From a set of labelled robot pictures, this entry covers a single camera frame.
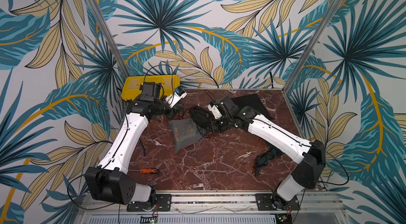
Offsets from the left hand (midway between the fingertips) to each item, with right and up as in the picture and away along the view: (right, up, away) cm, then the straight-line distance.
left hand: (179, 109), depth 76 cm
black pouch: (+47, +5, +38) cm, 60 cm away
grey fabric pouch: (+1, -14, +14) cm, 20 cm away
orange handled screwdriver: (-18, -32, +6) cm, 37 cm away
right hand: (+13, -9, +2) cm, 16 cm away
